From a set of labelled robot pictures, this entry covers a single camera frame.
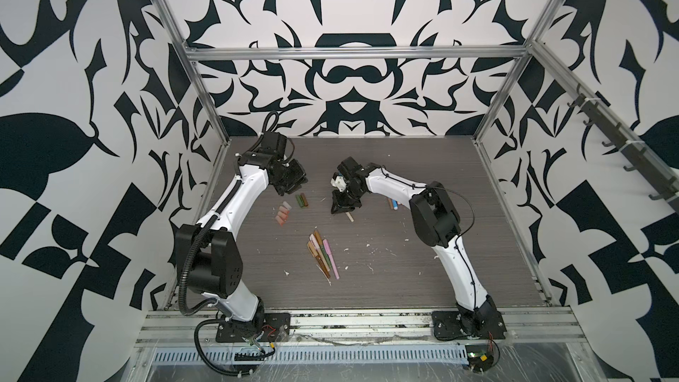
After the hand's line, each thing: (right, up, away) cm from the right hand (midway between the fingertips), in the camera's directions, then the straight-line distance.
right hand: (332, 206), depth 98 cm
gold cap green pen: (-4, -10, -8) cm, 13 cm away
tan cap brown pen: (-5, -15, -11) cm, 19 cm away
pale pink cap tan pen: (-5, -11, -8) cm, 15 cm away
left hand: (-9, +11, -11) cm, 18 cm away
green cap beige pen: (+6, -4, -1) cm, 7 cm away
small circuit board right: (+40, -36, -26) cm, 60 cm away
